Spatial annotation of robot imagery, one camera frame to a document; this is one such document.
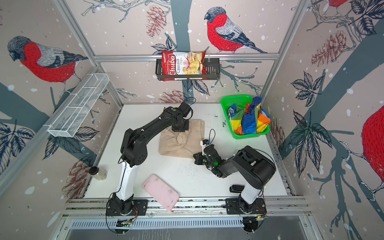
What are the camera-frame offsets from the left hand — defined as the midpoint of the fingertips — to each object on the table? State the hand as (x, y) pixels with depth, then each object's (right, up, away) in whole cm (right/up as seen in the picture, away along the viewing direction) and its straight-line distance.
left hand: (185, 129), depth 93 cm
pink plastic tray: (-11, -31, -17) cm, 37 cm away
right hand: (+5, -18, -3) cm, 18 cm away
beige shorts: (-1, -10, -1) cm, 10 cm away
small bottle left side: (-45, -22, -16) cm, 53 cm away
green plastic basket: (+32, +21, +21) cm, 44 cm away
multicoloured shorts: (+43, +6, +2) cm, 43 cm away
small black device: (+29, -30, -16) cm, 44 cm away
